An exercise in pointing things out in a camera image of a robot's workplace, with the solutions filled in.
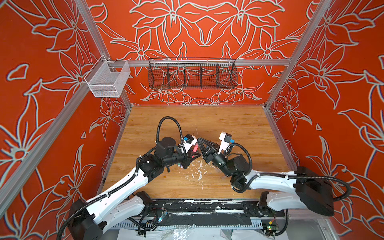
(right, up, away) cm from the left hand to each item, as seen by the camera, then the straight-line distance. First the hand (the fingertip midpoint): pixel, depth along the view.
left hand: (198, 149), depth 69 cm
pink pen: (-1, +1, -4) cm, 5 cm away
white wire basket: (-57, +40, +25) cm, 74 cm away
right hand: (-2, +3, -6) cm, 7 cm away
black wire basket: (-2, +46, +29) cm, 54 cm away
